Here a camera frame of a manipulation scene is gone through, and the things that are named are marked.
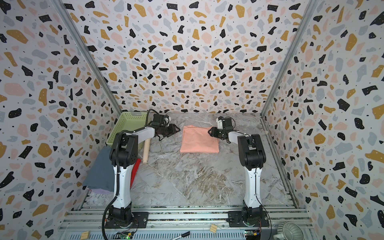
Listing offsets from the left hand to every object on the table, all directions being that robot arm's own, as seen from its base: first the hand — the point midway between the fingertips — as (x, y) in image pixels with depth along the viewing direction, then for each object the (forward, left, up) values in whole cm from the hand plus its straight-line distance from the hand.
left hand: (179, 127), depth 105 cm
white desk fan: (-60, -56, -5) cm, 82 cm away
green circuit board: (-61, +22, -6) cm, 65 cm away
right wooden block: (-59, -20, -5) cm, 62 cm away
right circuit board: (-62, -38, -7) cm, 73 cm away
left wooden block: (-60, +39, -4) cm, 72 cm away
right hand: (0, -21, 0) cm, 21 cm away
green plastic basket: (+11, +40, -6) cm, 42 cm away
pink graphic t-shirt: (-8, -13, -4) cm, 16 cm away
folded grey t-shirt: (-32, +43, -3) cm, 54 cm away
